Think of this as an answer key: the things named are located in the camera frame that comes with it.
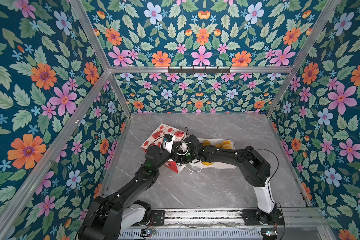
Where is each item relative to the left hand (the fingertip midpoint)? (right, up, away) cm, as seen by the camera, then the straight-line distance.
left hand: (182, 140), depth 77 cm
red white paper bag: (-17, 0, +12) cm, 21 cm away
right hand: (-7, -12, +8) cm, 16 cm away
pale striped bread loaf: (+27, -5, +15) cm, 31 cm away
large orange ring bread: (+23, -5, +20) cm, 31 cm away
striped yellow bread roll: (+15, -4, +22) cm, 27 cm away
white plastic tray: (+19, -9, -15) cm, 26 cm away
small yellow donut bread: (+14, -16, +13) cm, 25 cm away
